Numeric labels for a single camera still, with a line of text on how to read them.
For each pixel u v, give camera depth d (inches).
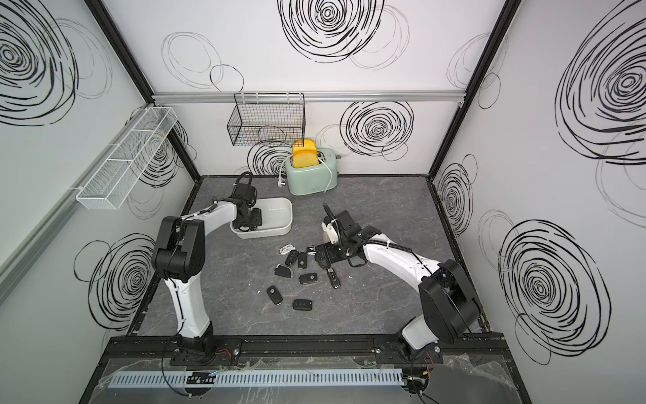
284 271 35.2
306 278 34.2
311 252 36.8
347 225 26.4
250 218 35.1
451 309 16.9
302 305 32.3
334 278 34.1
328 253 29.3
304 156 38.6
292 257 36.3
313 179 40.9
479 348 29.7
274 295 33.1
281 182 44.0
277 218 40.0
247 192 33.0
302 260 35.9
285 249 37.0
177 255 21.0
